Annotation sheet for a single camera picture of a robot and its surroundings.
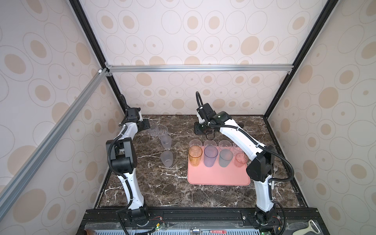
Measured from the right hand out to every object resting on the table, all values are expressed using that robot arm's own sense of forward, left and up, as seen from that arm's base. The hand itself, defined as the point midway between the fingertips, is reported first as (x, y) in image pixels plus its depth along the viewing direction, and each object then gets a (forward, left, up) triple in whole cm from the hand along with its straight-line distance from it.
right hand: (195, 131), depth 85 cm
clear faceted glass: (+2, 0, -15) cm, 15 cm away
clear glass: (+17, +31, -16) cm, 39 cm away
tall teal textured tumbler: (-9, -19, -15) cm, 26 cm away
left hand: (+15, +32, -6) cm, 36 cm away
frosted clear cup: (+5, +20, -17) cm, 27 cm away
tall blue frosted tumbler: (-9, -9, -10) cm, 17 cm away
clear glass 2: (+14, +24, -15) cm, 32 cm away
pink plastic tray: (-17, -13, -23) cm, 32 cm away
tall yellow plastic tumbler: (-8, 0, -13) cm, 15 cm away
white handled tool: (-47, -52, -20) cm, 73 cm away
